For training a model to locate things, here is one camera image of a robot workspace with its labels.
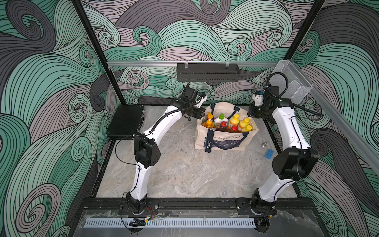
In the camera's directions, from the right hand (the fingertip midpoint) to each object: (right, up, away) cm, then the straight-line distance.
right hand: (248, 112), depth 84 cm
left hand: (-26, 0, 0) cm, 26 cm away
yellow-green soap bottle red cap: (-9, -9, -1) cm, 13 cm away
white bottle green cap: (-17, -5, +6) cm, 19 cm away
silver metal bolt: (+15, -21, +11) cm, 29 cm away
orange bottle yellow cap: (-8, -5, +2) cm, 10 cm away
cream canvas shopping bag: (-23, -15, -4) cm, 28 cm away
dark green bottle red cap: (-14, -8, +2) cm, 17 cm away
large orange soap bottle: (-23, -7, -1) cm, 24 cm away
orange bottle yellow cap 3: (-3, -9, -5) cm, 11 cm away
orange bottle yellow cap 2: (-2, -6, -1) cm, 7 cm away
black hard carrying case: (-78, -7, +17) cm, 81 cm away
